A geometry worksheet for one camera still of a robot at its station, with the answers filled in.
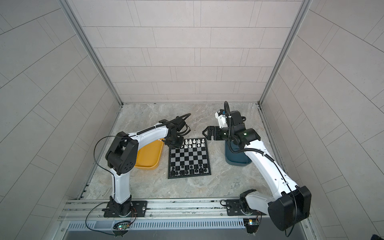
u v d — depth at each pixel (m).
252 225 0.68
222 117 0.68
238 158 0.85
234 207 0.71
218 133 0.65
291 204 0.37
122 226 0.64
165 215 0.70
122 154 0.50
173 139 0.78
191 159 0.85
